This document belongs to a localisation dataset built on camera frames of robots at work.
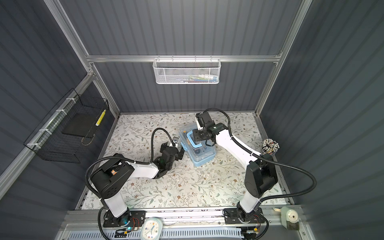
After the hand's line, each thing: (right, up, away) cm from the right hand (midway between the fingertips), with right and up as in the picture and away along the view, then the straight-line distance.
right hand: (198, 135), depth 86 cm
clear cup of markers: (+38, -6, -7) cm, 39 cm away
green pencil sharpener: (+41, -37, -19) cm, 59 cm away
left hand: (-15, -7, +7) cm, 18 cm away
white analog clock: (-22, -43, -17) cm, 52 cm away
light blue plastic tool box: (-1, -10, +1) cm, 10 cm away
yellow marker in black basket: (-53, +6, -9) cm, 54 cm away
